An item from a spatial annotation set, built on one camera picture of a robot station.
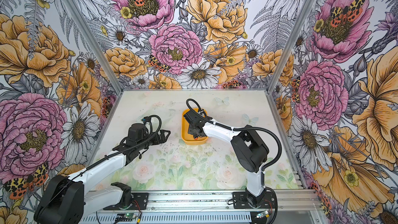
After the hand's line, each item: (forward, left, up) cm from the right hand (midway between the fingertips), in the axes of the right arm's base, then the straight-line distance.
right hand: (195, 133), depth 92 cm
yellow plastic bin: (-3, +4, -1) cm, 5 cm away
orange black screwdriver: (-2, 0, -1) cm, 2 cm away
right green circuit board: (-39, -30, -6) cm, 50 cm away
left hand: (-4, +17, +3) cm, 18 cm away
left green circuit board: (-39, +31, -5) cm, 50 cm away
